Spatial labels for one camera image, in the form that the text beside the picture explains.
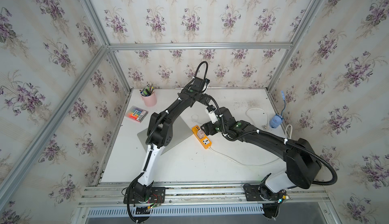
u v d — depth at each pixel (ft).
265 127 3.20
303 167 1.41
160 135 1.96
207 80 2.89
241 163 2.73
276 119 3.08
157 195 2.39
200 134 2.83
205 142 2.91
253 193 2.40
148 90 3.40
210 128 2.42
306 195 2.42
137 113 3.40
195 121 3.31
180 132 3.39
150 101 3.49
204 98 2.92
